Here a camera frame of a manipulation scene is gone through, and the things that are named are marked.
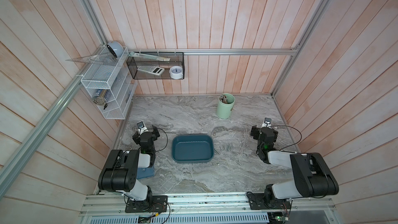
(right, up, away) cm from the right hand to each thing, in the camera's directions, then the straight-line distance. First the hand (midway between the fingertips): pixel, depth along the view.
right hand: (263, 125), depth 92 cm
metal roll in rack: (-90, +14, -16) cm, 92 cm away
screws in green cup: (-24, +17, +3) cm, 29 cm away
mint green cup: (-23, +9, +8) cm, 26 cm away
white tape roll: (-54, +33, +3) cm, 63 cm away
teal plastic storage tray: (-43, -14, -2) cm, 46 cm away
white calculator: (-70, +35, +6) cm, 78 cm away
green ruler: (-70, +42, 0) cm, 82 cm away
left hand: (-72, -2, +1) cm, 72 cm away
